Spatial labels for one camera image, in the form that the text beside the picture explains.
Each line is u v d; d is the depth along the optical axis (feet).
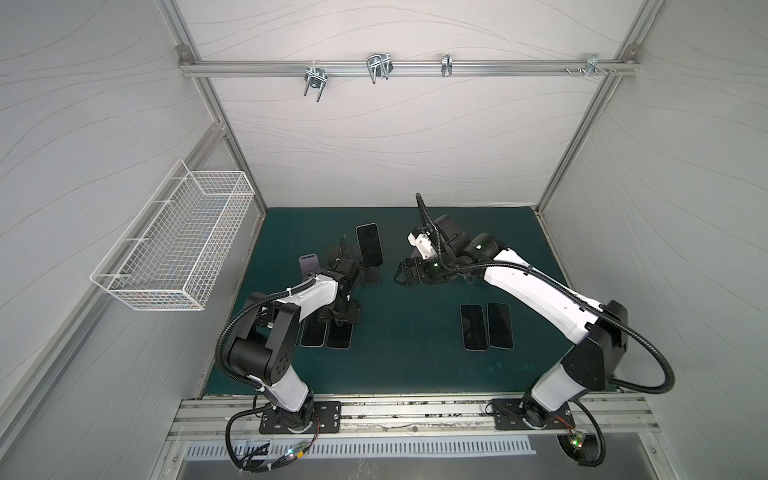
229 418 2.13
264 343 1.50
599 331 1.39
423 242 2.33
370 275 3.29
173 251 2.26
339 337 2.87
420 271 2.18
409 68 2.60
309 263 3.06
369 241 3.11
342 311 2.58
